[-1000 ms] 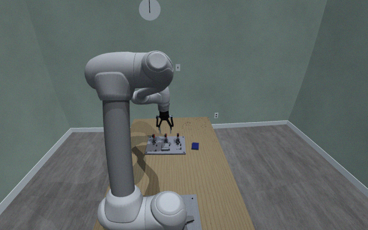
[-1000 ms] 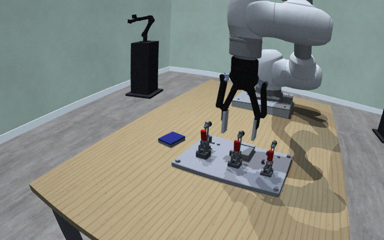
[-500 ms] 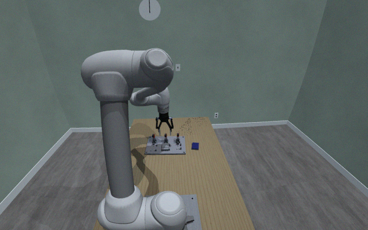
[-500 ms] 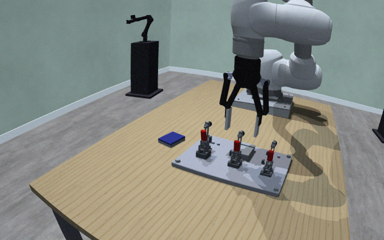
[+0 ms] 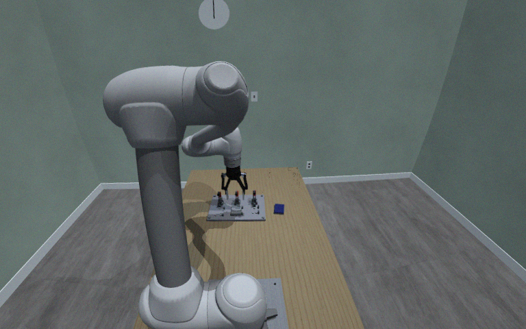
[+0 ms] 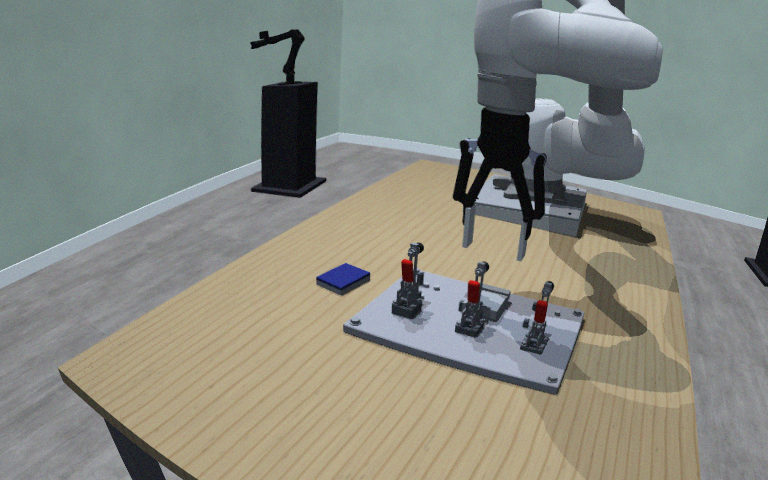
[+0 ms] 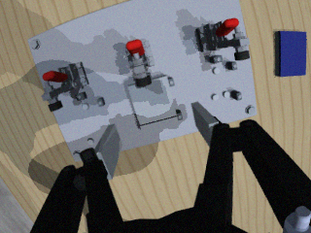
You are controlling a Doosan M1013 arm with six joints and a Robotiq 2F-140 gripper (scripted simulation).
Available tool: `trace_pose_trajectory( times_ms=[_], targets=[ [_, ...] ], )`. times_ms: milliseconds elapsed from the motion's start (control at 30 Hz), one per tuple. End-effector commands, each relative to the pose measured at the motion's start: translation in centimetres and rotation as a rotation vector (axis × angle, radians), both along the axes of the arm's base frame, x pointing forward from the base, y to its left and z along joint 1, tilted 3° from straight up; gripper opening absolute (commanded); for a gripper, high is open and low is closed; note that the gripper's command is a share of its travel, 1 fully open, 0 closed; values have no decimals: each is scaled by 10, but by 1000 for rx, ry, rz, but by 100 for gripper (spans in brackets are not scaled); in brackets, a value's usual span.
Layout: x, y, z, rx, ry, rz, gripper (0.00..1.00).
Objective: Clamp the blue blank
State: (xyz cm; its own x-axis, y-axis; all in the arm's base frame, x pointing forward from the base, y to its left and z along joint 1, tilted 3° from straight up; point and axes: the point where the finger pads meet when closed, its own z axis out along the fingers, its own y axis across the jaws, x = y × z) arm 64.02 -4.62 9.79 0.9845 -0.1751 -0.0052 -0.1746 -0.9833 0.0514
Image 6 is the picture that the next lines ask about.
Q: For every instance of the blue rectangular block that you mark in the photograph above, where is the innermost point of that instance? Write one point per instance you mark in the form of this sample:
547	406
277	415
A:
343	278

